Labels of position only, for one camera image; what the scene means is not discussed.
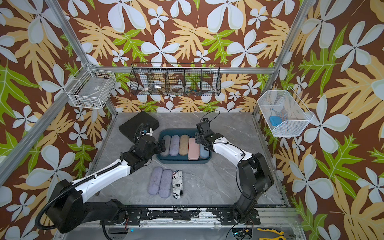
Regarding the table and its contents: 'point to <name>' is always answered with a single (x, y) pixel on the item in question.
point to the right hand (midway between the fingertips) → (202, 135)
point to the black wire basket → (176, 79)
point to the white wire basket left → (91, 88)
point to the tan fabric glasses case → (183, 147)
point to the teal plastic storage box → (180, 159)
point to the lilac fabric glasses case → (174, 145)
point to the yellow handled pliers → (281, 237)
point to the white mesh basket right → (286, 114)
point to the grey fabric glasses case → (167, 138)
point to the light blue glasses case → (204, 153)
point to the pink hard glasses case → (193, 150)
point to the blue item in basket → (275, 120)
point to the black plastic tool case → (129, 127)
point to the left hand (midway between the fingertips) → (160, 140)
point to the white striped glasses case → (177, 184)
